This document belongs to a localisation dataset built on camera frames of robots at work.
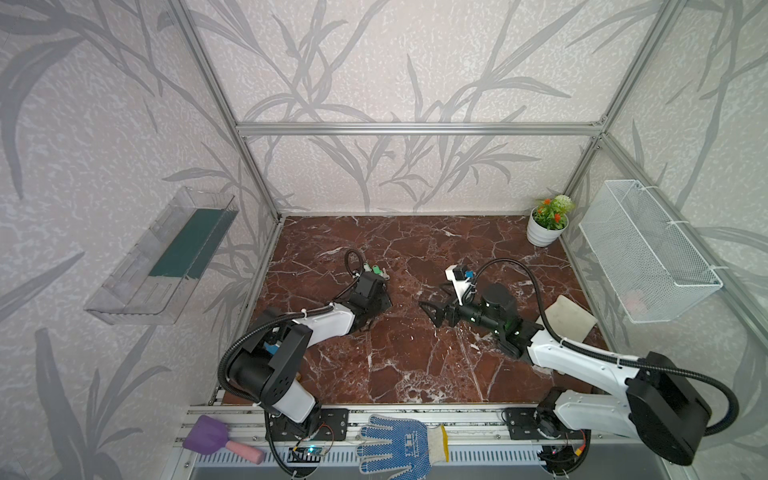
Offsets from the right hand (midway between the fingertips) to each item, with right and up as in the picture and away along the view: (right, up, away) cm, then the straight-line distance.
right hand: (431, 285), depth 78 cm
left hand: (-11, -3, +16) cm, 19 cm away
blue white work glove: (-5, -37, -7) cm, 38 cm away
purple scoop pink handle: (-55, -36, -6) cm, 66 cm away
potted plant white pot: (+42, +19, +23) cm, 51 cm away
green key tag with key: (-17, +1, +26) cm, 31 cm away
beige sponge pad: (+44, -13, +13) cm, 48 cm away
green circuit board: (-31, -40, -7) cm, 51 cm away
